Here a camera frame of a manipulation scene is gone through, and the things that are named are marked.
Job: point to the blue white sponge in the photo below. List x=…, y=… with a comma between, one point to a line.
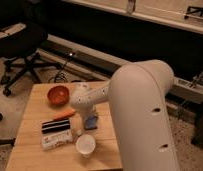
x=91, y=122

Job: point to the black office chair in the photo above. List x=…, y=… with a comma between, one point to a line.
x=20, y=37

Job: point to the orange carrot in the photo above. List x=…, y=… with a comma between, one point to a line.
x=65, y=114

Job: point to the black white striped packet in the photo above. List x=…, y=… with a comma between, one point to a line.
x=56, y=133

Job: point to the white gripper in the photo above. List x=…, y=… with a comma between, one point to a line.
x=89, y=114

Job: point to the small white ball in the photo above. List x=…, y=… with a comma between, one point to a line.
x=79, y=132

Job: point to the distant office chair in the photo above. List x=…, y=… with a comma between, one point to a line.
x=194, y=11

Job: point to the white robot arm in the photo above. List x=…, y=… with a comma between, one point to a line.
x=136, y=96

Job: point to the wooden table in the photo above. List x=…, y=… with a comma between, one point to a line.
x=28, y=154

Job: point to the orange bowl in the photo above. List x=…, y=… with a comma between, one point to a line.
x=58, y=95

